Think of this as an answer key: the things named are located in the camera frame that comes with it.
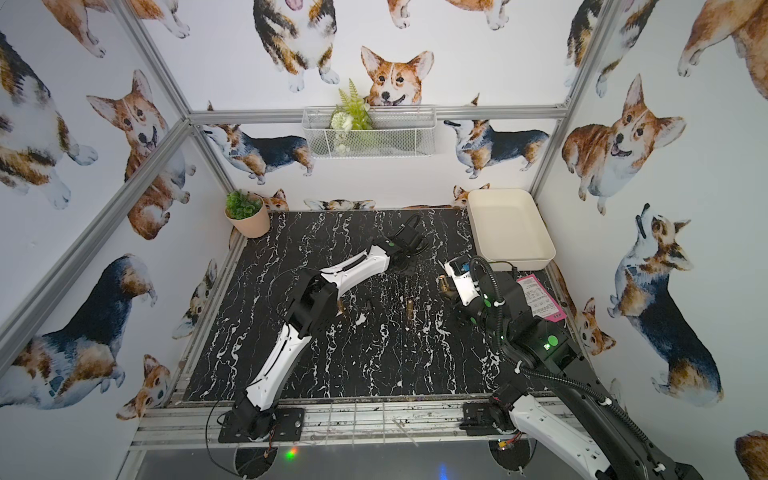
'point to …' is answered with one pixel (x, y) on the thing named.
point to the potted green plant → (247, 213)
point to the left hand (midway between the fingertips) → (413, 263)
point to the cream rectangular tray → (508, 228)
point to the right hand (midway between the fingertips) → (444, 290)
